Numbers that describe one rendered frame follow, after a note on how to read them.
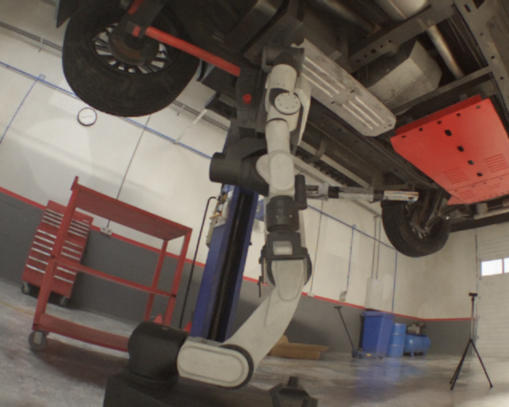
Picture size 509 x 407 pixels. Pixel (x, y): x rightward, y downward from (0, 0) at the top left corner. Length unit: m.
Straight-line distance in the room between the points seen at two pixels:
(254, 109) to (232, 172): 0.26
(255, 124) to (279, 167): 0.35
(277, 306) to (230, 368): 0.23
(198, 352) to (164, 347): 0.11
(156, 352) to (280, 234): 0.51
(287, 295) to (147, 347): 0.44
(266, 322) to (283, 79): 0.76
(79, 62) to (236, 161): 0.93
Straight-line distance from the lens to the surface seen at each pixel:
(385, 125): 1.89
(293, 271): 0.91
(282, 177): 0.80
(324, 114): 1.86
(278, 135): 0.90
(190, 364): 0.91
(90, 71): 1.55
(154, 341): 0.96
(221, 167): 1.08
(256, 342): 0.94
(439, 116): 1.86
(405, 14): 1.54
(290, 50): 1.15
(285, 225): 0.78
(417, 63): 1.81
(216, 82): 1.94
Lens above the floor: 0.43
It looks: 22 degrees up
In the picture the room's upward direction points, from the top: 11 degrees clockwise
